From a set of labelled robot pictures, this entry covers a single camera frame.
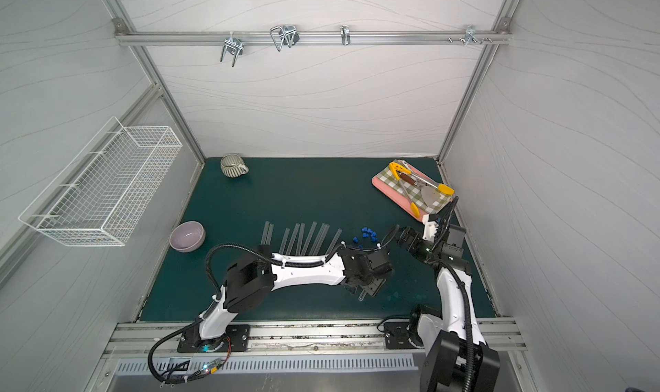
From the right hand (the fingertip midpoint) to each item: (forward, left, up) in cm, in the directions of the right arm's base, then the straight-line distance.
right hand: (403, 237), depth 84 cm
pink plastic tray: (+25, -1, -10) cm, 27 cm away
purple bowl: (0, +77, -6) cm, 78 cm away
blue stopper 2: (+3, +16, -9) cm, 18 cm away
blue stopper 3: (-11, +17, +14) cm, 24 cm away
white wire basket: (-4, +85, +23) cm, 89 cm away
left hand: (-13, +9, -7) cm, 17 cm away
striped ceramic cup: (+32, +69, -2) cm, 76 cm away
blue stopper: (+4, +9, -9) cm, 13 cm away
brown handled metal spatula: (+26, -16, -9) cm, 32 cm away
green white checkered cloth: (+26, -10, -10) cm, 30 cm away
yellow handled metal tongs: (+38, -3, -8) cm, 39 cm away
